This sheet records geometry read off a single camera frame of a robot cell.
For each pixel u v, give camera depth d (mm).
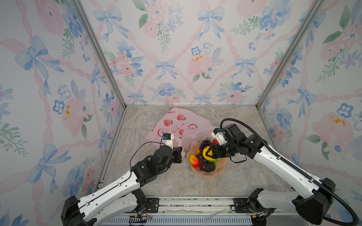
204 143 864
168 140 641
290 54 862
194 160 818
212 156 660
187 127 925
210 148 673
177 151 629
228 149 616
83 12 716
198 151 896
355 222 365
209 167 809
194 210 733
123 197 606
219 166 840
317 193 387
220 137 688
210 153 675
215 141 681
